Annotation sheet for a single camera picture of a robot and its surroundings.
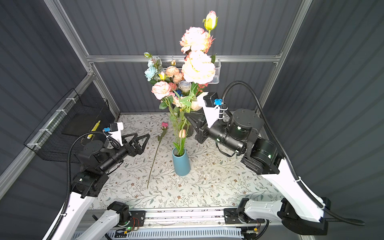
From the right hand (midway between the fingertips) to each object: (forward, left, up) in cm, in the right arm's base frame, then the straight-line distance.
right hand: (190, 113), depth 46 cm
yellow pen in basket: (+13, +50, -25) cm, 57 cm away
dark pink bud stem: (+35, +22, -51) cm, 66 cm away
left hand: (+3, +21, -18) cm, 27 cm away
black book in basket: (+17, +59, -26) cm, 67 cm away
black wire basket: (+2, +62, -20) cm, 65 cm away
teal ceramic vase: (+1, +6, -39) cm, 39 cm away
